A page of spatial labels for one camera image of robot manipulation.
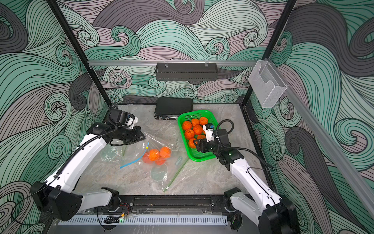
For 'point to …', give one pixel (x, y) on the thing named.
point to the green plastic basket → (195, 153)
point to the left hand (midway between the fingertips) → (145, 134)
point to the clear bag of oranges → (138, 164)
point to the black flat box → (170, 108)
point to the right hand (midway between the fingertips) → (197, 141)
